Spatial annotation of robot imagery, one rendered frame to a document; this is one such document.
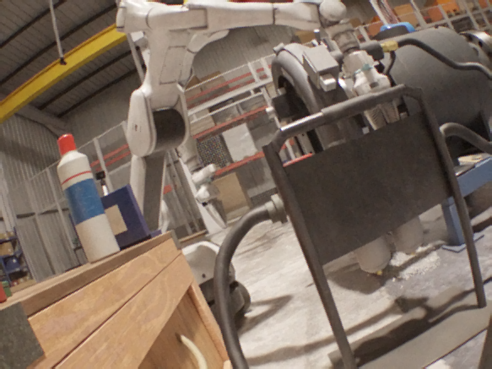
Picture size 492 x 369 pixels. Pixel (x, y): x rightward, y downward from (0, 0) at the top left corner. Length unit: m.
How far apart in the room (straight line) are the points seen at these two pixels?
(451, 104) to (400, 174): 0.84
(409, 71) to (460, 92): 0.26
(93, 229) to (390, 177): 0.56
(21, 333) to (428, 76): 1.51
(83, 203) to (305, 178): 0.40
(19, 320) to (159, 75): 1.20
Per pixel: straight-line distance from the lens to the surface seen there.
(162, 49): 1.38
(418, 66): 1.58
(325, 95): 1.30
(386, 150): 0.81
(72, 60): 10.62
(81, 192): 0.67
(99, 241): 0.66
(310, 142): 1.65
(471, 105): 1.70
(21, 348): 0.29
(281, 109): 1.59
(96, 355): 0.38
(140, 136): 1.42
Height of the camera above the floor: 0.48
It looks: 1 degrees up
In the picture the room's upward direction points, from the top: 22 degrees counter-clockwise
